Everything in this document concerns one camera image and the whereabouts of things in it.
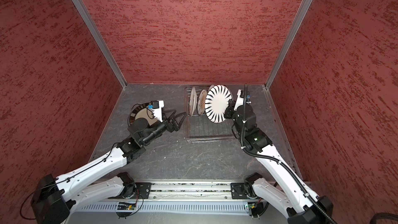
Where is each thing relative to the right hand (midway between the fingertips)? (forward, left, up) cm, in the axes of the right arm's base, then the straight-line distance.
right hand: (228, 103), depth 73 cm
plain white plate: (+20, +19, -23) cm, 36 cm away
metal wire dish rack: (+2, +14, -28) cm, 31 cm away
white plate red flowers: (+19, +13, -22) cm, 31 cm away
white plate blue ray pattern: (+6, +5, -6) cm, 9 cm away
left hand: (-5, +22, -2) cm, 23 cm away
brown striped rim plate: (+17, +54, -27) cm, 63 cm away
